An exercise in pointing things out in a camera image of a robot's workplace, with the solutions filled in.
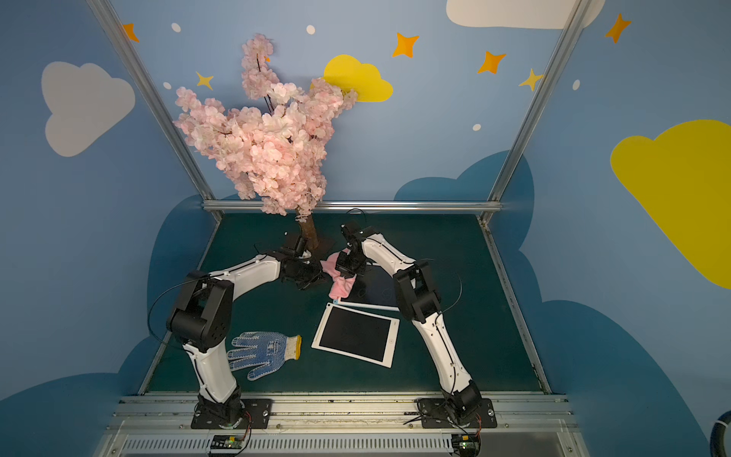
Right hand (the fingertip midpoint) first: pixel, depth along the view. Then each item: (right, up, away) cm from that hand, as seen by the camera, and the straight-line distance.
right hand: (341, 273), depth 101 cm
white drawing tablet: (+6, -19, -11) cm, 23 cm away
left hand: (-3, 0, -5) cm, 6 cm away
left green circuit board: (-26, -41, -29) cm, 57 cm away
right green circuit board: (+36, -42, -28) cm, 62 cm away
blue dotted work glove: (-22, -22, -15) cm, 34 cm away
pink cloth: (+1, -4, -5) cm, 6 cm away
